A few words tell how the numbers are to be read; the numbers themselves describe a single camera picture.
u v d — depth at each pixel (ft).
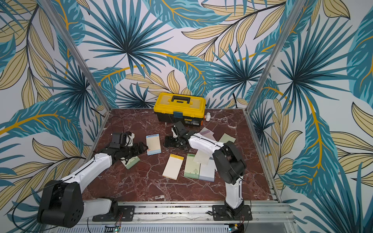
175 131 2.47
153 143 3.20
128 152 2.42
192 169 2.89
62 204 1.33
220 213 2.40
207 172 2.89
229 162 1.66
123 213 2.39
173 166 2.93
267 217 2.43
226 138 3.39
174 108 3.26
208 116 3.62
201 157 3.04
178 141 2.31
